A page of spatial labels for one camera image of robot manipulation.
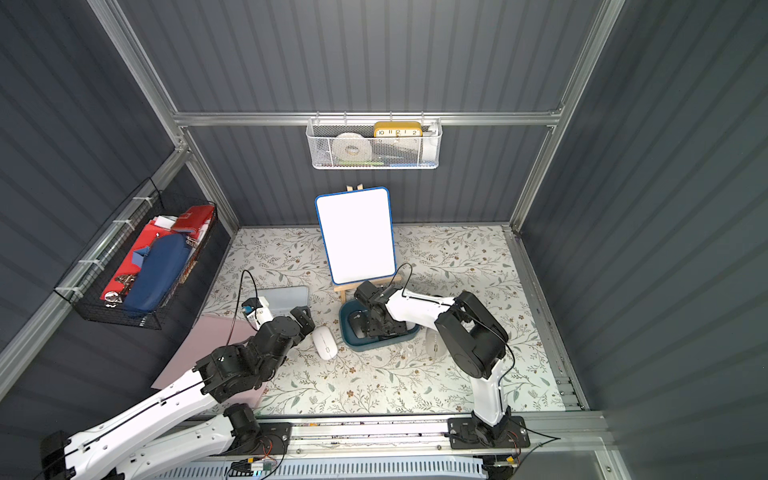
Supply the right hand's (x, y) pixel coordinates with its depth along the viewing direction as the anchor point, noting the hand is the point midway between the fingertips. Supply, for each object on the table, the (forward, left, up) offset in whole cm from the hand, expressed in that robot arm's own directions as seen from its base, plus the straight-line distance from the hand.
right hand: (387, 327), depth 92 cm
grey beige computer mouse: (-6, -14, +2) cm, 16 cm away
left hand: (-7, +22, +19) cm, 30 cm away
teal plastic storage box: (-7, +9, +4) cm, 12 cm away
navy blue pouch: (+3, +53, +31) cm, 61 cm away
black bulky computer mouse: (+2, +9, +2) cm, 9 cm away
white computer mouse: (-6, +18, +3) cm, 19 cm away
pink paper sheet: (-1, +56, -2) cm, 56 cm away
